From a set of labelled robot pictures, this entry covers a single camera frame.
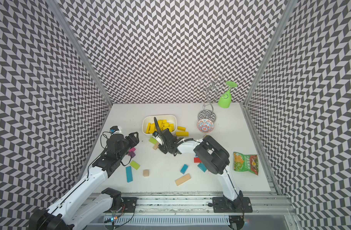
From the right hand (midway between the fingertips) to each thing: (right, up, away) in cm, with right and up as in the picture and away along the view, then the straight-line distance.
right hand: (162, 144), depth 96 cm
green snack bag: (+50, -8, -12) cm, 52 cm away
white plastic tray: (0, +15, +11) cm, 19 cm away
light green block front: (-15, -10, -10) cm, 21 cm away
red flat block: (+23, -9, -6) cm, 25 cm away
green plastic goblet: (+41, +30, -5) cm, 51 cm away
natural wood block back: (-4, -1, -2) cm, 5 cm away
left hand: (-14, +8, -15) cm, 22 cm away
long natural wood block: (+14, -17, -14) cm, 26 cm away
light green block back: (-7, +2, +3) cm, 8 cm away
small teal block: (+15, -12, -12) cm, 22 cm away
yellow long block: (-11, +12, +6) cm, 17 cm away
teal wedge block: (+26, -12, -10) cm, 30 cm away
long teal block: (-18, -15, -13) cm, 26 cm away
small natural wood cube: (-8, -14, -13) cm, 20 cm away
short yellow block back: (+13, +11, +7) cm, 18 cm away
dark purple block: (-17, -3, -11) cm, 20 cm away
